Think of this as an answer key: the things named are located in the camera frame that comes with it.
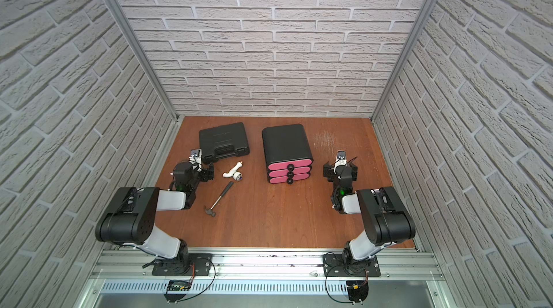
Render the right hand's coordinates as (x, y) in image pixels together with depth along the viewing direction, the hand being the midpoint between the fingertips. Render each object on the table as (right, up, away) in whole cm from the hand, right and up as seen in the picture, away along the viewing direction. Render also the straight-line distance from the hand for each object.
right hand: (342, 162), depth 94 cm
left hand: (-67, +1, 0) cm, 67 cm away
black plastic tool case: (-56, +10, +7) cm, 57 cm away
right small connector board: (-2, -40, -24) cm, 47 cm away
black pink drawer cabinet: (-25, +5, -9) cm, 27 cm away
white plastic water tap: (-49, -5, 0) cm, 49 cm away
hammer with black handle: (-56, -19, -9) cm, 60 cm away
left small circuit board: (-63, -41, -22) cm, 79 cm away
